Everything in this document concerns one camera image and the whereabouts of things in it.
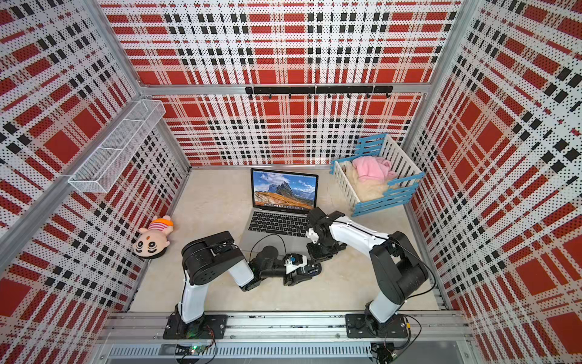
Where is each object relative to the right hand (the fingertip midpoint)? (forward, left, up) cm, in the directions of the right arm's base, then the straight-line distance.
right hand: (319, 259), depth 84 cm
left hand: (0, +4, -5) cm, 6 cm away
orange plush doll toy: (+6, +64, +4) cm, 64 cm away
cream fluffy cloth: (+32, -23, +3) cm, 39 cm away
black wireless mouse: (-4, +2, -3) cm, 5 cm away
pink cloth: (+39, -26, +9) cm, 47 cm away
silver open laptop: (+27, +17, 0) cm, 31 cm away
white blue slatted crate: (+54, -35, +9) cm, 64 cm away
